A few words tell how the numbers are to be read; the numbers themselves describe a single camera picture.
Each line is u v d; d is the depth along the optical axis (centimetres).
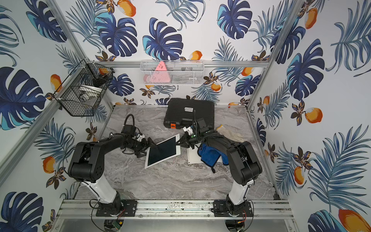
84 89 78
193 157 93
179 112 110
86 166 50
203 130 74
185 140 77
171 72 92
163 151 92
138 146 83
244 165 48
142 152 92
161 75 90
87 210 76
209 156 93
